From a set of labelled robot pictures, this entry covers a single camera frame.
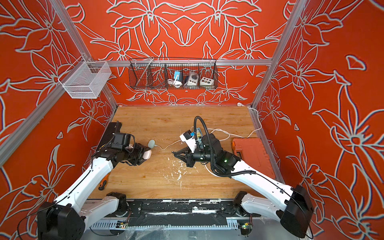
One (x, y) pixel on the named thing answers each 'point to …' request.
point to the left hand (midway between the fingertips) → (150, 150)
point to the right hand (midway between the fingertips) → (172, 157)
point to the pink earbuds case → (147, 154)
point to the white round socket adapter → (193, 79)
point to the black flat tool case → (112, 128)
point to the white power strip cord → (234, 134)
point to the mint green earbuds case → (151, 143)
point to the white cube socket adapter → (205, 81)
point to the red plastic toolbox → (251, 150)
